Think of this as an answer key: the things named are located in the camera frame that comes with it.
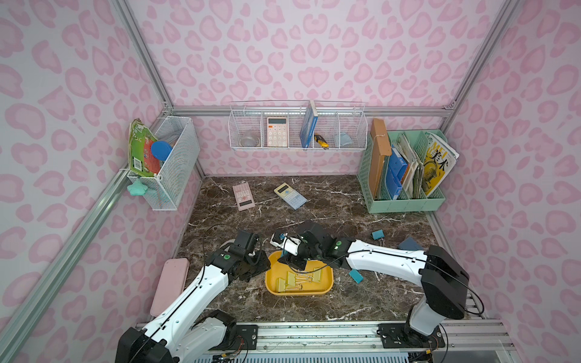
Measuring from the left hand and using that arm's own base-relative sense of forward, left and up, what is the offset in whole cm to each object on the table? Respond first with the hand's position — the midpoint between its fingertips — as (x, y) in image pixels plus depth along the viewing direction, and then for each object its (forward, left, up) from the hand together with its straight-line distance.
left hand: (266, 260), depth 81 cm
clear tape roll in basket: (+45, +9, +18) cm, 49 cm away
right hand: (+1, -6, +4) cm, 7 cm away
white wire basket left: (+14, +31, +24) cm, 41 cm away
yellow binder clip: (-3, -18, -8) cm, 20 cm away
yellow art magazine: (+40, -73, +11) cm, 83 cm away
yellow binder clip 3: (-4, -9, -8) cm, 12 cm away
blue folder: (+35, -53, +8) cm, 65 cm away
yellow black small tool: (+43, -21, +19) cm, 52 cm away
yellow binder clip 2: (-7, -6, -7) cm, 12 cm away
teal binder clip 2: (-1, -7, +19) cm, 20 cm away
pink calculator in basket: (+46, -3, +22) cm, 51 cm away
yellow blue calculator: (+36, -8, -8) cm, 38 cm away
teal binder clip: (-3, -33, -7) cm, 34 cm away
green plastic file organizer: (+52, -65, +10) cm, 84 cm away
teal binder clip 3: (+15, -45, -8) cm, 48 cm away
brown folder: (+32, -41, +24) cm, 58 cm away
